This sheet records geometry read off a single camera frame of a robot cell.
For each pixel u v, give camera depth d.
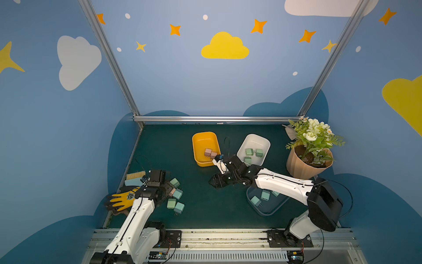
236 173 0.64
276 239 0.74
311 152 0.86
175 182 0.90
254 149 1.08
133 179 0.93
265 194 0.85
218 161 0.75
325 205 0.44
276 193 0.55
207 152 1.04
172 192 0.86
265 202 0.86
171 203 0.84
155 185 0.64
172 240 0.73
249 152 1.04
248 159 1.01
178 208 0.82
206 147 1.07
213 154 1.06
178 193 0.86
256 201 0.84
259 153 1.04
